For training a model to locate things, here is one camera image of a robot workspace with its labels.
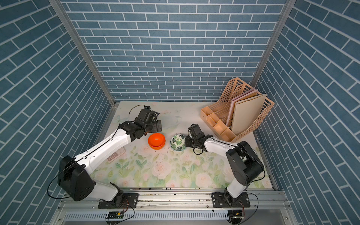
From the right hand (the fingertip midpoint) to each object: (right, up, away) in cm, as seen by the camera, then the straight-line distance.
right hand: (186, 141), depth 92 cm
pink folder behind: (+42, +32, -5) cm, 53 cm away
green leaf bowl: (-6, -1, +3) cm, 7 cm away
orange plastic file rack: (+22, +17, +9) cm, 29 cm away
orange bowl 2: (-19, -3, -3) cm, 19 cm away
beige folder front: (+36, +20, -9) cm, 42 cm away
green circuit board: (-37, -34, -20) cm, 54 cm away
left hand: (-17, +12, -9) cm, 23 cm away
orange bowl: (-19, +1, -3) cm, 19 cm away
